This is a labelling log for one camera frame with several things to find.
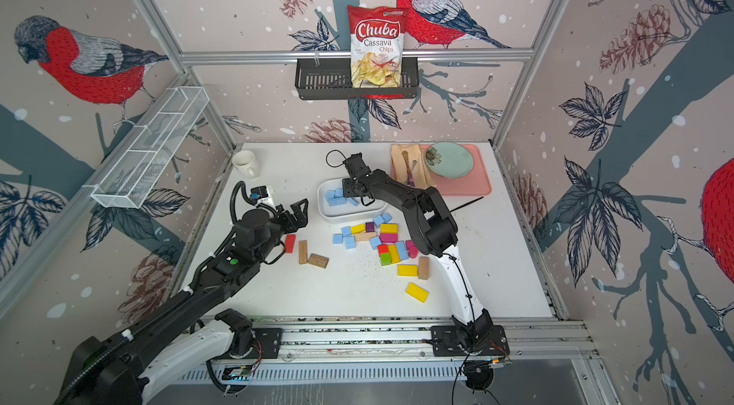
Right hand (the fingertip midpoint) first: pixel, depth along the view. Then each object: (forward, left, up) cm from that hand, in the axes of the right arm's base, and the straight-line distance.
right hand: (349, 186), depth 104 cm
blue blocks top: (-13, -12, 0) cm, 18 cm away
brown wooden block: (-28, +7, -2) cm, 29 cm away
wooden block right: (-29, -26, -2) cm, 39 cm away
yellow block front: (-36, -23, -3) cm, 43 cm away
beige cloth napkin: (+9, -27, -2) cm, 28 cm away
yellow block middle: (-30, -21, -3) cm, 36 cm away
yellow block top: (-15, -15, -3) cm, 22 cm away
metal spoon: (+10, -23, -2) cm, 25 cm away
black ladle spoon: (-5, -42, -1) cm, 43 cm away
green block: (-26, -14, -4) cm, 30 cm away
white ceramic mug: (+5, +39, +7) cm, 40 cm away
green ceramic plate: (+16, -40, -2) cm, 43 cm away
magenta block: (-19, -15, -2) cm, 25 cm away
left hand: (-18, +11, +18) cm, 27 cm away
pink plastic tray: (+5, -48, -2) cm, 48 cm away
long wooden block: (-25, +13, -2) cm, 28 cm away
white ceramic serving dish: (-11, +2, 0) cm, 11 cm away
